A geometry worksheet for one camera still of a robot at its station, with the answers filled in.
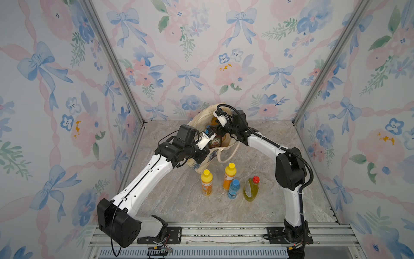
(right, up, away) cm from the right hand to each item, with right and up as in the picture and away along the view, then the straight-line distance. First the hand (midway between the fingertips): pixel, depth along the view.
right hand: (215, 121), depth 93 cm
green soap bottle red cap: (+16, -33, -17) cm, 41 cm away
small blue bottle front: (+8, -34, -16) cm, 38 cm away
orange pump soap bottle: (-1, 0, +4) cm, 4 cm away
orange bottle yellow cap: (-5, -27, -22) cm, 36 cm away
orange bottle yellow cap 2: (+6, -26, -20) cm, 33 cm away
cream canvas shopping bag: (-6, +2, -2) cm, 7 cm away
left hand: (-4, -15, -17) cm, 23 cm away
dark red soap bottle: (+1, -12, +5) cm, 13 cm away
